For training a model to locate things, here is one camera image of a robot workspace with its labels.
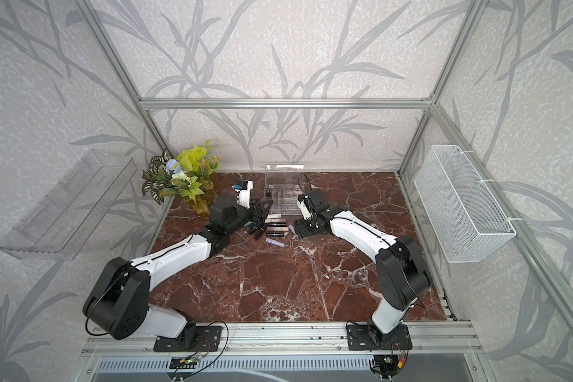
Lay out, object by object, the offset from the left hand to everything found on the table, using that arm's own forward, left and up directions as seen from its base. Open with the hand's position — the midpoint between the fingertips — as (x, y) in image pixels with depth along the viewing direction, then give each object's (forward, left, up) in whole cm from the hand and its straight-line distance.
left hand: (268, 200), depth 84 cm
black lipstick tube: (-3, +5, -19) cm, 20 cm away
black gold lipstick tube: (0, +7, -20) cm, 21 cm away
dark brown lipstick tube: (+15, +3, -15) cm, 21 cm away
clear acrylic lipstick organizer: (+26, -4, -20) cm, 33 cm away
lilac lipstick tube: (-6, -1, -20) cm, 21 cm away
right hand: (-4, -13, -11) cm, 17 cm away
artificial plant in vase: (+13, +31, 0) cm, 33 cm away
